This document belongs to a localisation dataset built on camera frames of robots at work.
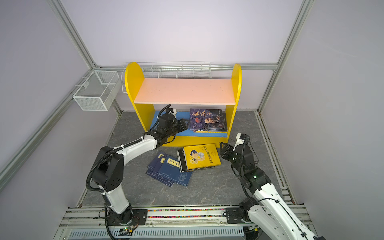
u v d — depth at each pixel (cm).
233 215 74
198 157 89
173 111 82
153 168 88
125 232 72
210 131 89
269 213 47
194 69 92
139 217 74
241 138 66
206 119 91
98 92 98
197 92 75
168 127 71
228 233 71
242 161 53
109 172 47
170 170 85
